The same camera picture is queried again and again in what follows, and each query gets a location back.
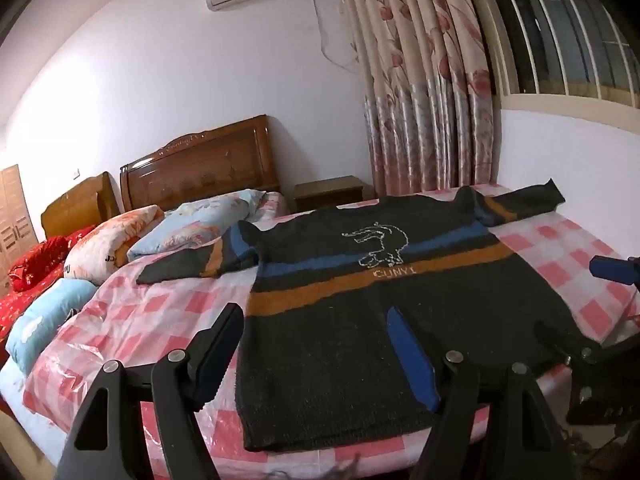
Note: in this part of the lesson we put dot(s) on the large carved wooden headboard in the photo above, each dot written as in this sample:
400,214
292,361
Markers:
200,165

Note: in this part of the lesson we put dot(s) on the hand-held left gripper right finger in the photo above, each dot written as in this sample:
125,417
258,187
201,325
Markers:
411,357

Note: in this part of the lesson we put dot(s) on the plain light blue pillow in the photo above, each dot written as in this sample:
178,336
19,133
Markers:
45,320

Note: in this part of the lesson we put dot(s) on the dark striped knit sweater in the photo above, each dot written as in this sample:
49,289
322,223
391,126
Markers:
345,310

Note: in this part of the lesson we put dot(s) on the pink floral curtain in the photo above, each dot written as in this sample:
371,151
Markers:
420,85

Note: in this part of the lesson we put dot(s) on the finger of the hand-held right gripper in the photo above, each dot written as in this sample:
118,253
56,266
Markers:
612,270
592,354

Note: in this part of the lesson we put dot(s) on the blue floral pillow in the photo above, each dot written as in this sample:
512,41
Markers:
190,230

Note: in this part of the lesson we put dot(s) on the barred window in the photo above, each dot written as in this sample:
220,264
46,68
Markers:
565,25

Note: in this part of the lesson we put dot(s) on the wooden wardrobe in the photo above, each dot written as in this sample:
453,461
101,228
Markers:
15,225

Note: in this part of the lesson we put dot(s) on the orange floral pillow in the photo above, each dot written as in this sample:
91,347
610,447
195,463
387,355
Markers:
107,245

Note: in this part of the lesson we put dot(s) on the red blanket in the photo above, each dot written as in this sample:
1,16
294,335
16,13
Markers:
35,265

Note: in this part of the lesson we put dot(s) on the small wooden headboard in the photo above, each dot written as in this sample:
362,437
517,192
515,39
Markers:
80,207

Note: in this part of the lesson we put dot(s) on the wooden nightstand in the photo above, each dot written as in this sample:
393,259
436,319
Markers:
327,194

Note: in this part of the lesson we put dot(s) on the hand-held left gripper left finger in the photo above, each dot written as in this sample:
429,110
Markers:
209,373

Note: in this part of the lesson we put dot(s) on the pink checkered bed sheet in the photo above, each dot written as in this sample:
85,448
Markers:
545,260

